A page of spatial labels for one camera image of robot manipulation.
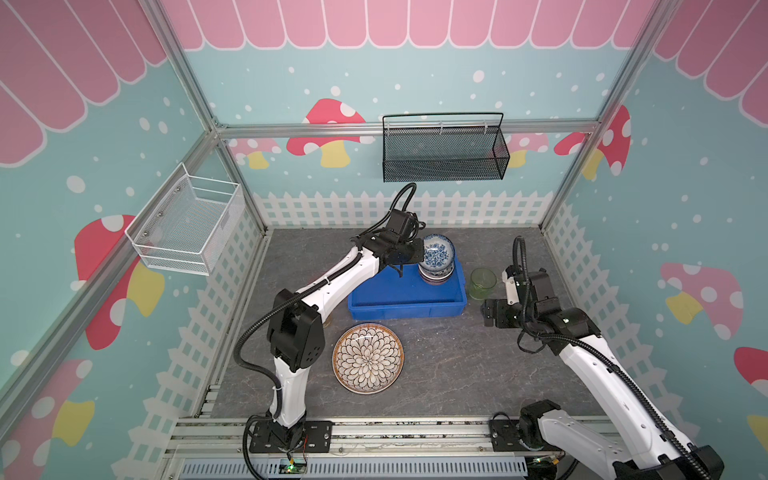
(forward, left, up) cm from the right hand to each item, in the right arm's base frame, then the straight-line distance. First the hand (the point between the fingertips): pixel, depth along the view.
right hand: (497, 306), depth 78 cm
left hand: (+16, +19, +2) cm, 25 cm away
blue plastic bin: (+13, +29, -16) cm, 36 cm away
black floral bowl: (+16, +14, -9) cm, 23 cm away
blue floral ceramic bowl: (+18, +14, +1) cm, 23 cm away
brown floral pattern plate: (-8, +35, -15) cm, 39 cm away
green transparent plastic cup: (+18, -3, -16) cm, 24 cm away
